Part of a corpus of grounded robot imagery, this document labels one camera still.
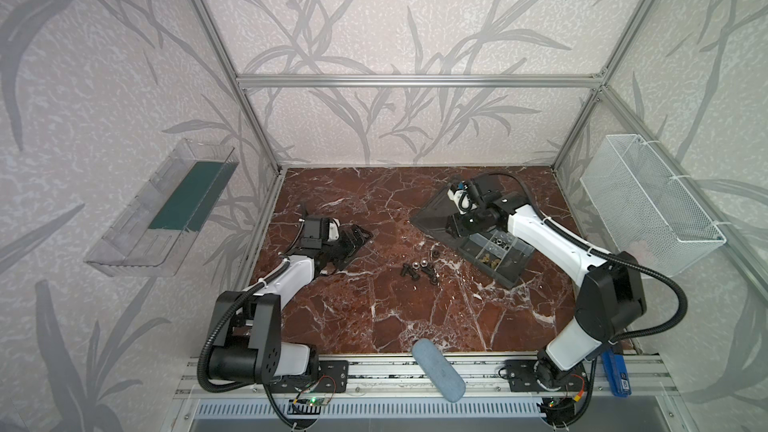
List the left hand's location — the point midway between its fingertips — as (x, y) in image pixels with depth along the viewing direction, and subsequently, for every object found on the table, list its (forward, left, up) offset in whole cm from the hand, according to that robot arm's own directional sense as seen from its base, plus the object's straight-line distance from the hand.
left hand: (368, 234), depth 88 cm
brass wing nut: (-5, -39, -7) cm, 40 cm away
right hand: (+4, -25, +4) cm, 26 cm away
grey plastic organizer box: (-1, -40, -9) cm, 41 cm away
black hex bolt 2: (-8, -19, -10) cm, 23 cm away
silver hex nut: (-5, -17, -10) cm, 20 cm away
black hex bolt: (-7, -12, -9) cm, 17 cm away
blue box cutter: (-34, -63, -6) cm, 72 cm away
